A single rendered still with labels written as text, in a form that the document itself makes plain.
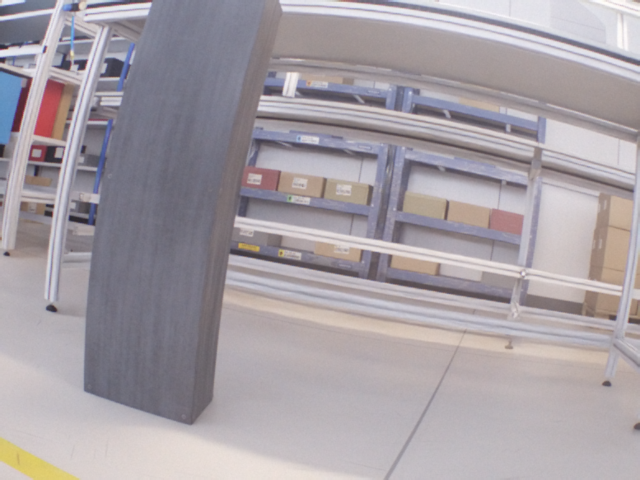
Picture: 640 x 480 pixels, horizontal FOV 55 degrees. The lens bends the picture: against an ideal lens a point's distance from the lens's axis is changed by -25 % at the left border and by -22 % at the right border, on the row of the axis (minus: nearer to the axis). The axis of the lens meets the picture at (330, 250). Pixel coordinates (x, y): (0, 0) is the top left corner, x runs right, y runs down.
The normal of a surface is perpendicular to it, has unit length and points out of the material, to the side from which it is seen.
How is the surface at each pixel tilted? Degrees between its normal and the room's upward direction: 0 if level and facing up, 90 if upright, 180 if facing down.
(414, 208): 90
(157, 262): 90
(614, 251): 90
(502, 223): 90
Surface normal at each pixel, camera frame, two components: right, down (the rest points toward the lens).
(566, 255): -0.22, 0.00
